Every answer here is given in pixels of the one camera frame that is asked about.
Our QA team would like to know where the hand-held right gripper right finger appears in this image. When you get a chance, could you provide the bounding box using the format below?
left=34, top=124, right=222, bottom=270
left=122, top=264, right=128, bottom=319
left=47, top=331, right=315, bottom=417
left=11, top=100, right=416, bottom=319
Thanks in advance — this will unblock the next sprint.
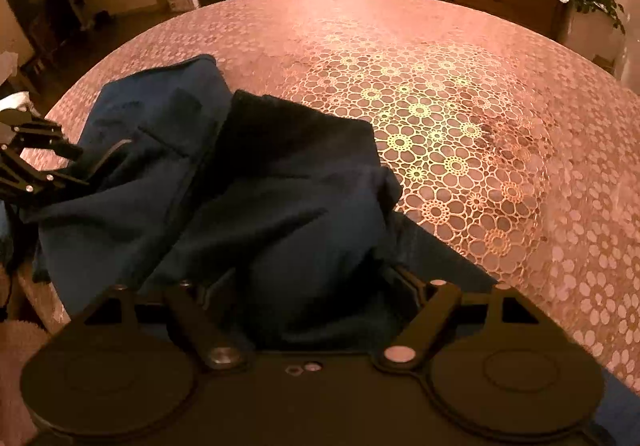
left=375, top=266, right=548, bottom=373

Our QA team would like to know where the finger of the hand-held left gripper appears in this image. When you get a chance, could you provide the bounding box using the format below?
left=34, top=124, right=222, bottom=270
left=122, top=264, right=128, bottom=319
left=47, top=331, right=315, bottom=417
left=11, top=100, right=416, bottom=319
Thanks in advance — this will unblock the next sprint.
left=0, top=145, right=92, bottom=205
left=0, top=109, right=83, bottom=161

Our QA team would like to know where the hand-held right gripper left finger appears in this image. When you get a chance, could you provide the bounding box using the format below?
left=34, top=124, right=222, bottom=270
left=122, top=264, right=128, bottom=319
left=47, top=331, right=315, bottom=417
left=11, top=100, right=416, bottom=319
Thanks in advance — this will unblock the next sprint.
left=80, top=269, right=249, bottom=372

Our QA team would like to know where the navy blue zip-neck shirt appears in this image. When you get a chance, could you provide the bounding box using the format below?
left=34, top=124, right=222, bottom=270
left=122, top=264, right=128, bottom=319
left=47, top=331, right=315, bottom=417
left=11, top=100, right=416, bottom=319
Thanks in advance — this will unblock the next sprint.
left=22, top=54, right=640, bottom=432

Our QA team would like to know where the pink lace tablecloth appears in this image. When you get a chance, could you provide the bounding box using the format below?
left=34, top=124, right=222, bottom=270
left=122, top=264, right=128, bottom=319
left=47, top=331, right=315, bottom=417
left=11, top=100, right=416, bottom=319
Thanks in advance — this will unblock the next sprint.
left=10, top=0, right=640, bottom=392

